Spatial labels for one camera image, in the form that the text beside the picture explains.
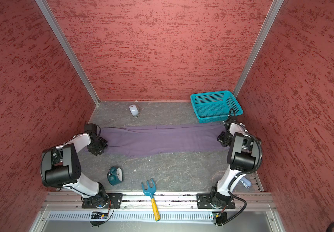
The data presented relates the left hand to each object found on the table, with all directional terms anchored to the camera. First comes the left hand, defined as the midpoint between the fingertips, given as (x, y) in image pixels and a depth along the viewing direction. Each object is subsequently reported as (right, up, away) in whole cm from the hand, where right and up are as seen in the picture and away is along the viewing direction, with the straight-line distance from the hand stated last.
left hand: (106, 150), depth 92 cm
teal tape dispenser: (+12, -10, -16) cm, 23 cm away
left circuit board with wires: (+5, -29, -20) cm, 35 cm away
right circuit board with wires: (+67, -29, -22) cm, 76 cm away
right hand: (+76, +3, +1) cm, 76 cm away
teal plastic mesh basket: (+79, +30, +26) cm, 89 cm away
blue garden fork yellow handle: (+31, -18, -17) cm, 40 cm away
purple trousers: (+36, +6, +5) cm, 37 cm away
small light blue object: (+83, -13, -17) cm, 85 cm away
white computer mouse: (+14, +26, +14) cm, 33 cm away
